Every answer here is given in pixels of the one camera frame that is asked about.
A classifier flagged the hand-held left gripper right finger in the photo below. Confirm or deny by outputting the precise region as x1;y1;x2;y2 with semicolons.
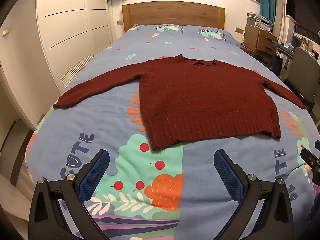
213;149;294;240

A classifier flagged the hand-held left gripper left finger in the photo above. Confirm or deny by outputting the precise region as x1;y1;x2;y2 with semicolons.
28;149;110;240

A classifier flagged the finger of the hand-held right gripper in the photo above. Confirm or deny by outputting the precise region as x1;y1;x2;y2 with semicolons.
300;148;320;167

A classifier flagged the dark red knitted sweater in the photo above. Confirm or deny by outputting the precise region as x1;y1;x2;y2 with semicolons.
52;54;307;152

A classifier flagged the bed with patterned blue cover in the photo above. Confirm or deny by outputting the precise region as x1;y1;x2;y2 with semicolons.
25;24;320;240

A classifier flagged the grey chair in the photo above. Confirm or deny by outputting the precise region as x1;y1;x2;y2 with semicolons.
285;47;320;110

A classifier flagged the glass desk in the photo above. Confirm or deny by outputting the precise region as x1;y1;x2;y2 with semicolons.
275;41;298;55

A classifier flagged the wooden nightstand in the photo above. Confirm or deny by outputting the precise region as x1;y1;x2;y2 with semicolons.
243;24;278;58

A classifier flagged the white box on cabinet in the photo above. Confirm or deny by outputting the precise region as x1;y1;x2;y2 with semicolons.
247;13;273;32

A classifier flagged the white wardrobe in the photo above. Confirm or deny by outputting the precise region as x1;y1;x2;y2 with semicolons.
0;0;112;130

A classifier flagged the wooden headboard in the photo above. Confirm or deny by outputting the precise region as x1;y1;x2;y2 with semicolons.
122;1;225;33

